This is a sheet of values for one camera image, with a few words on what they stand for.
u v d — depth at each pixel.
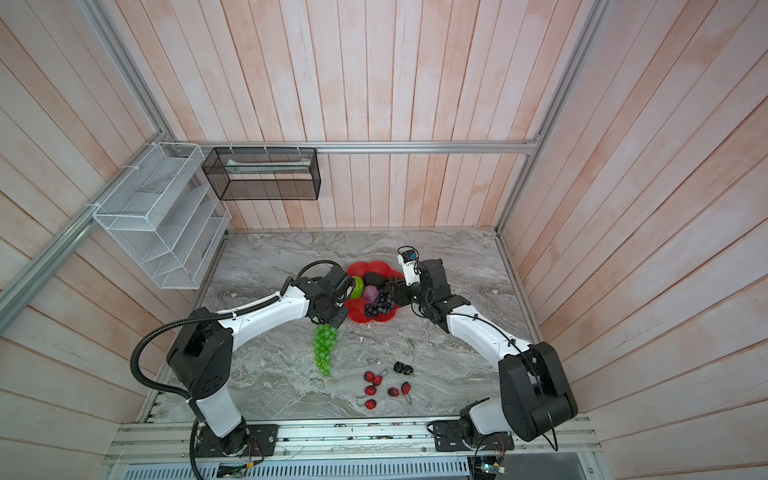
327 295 0.67
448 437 0.73
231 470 0.71
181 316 1.00
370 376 0.83
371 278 1.00
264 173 1.05
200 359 0.46
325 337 0.88
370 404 0.78
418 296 0.74
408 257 0.76
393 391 0.80
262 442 0.73
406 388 0.80
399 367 0.84
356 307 0.95
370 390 0.80
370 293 0.96
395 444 0.73
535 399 0.42
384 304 0.95
